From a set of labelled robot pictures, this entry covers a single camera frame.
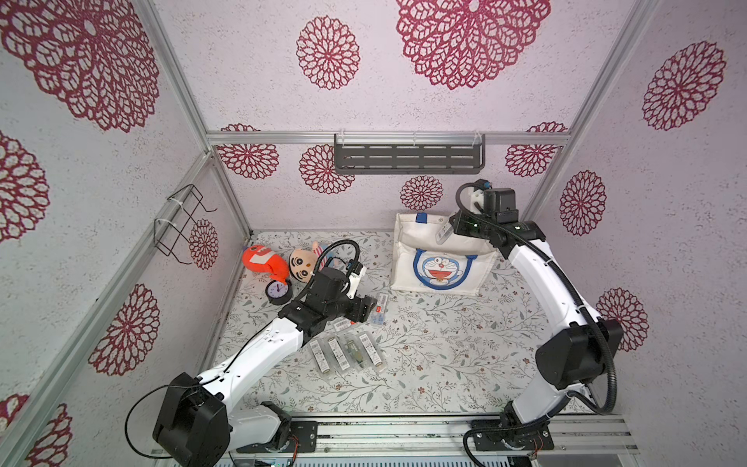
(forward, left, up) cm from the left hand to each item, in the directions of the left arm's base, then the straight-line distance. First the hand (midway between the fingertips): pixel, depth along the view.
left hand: (365, 298), depth 81 cm
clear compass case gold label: (+17, -23, +8) cm, 30 cm away
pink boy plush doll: (+19, +22, -9) cm, 31 cm away
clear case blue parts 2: (+2, -4, -16) cm, 16 cm away
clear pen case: (-8, -1, -15) cm, 17 cm away
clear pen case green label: (-10, +3, -15) cm, 18 cm away
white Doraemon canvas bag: (+13, -29, -2) cm, 32 cm away
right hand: (+19, -25, +15) cm, 34 cm away
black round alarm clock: (+11, +30, -15) cm, 35 cm away
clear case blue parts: (-1, +8, -15) cm, 17 cm away
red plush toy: (+22, +38, -9) cm, 45 cm away
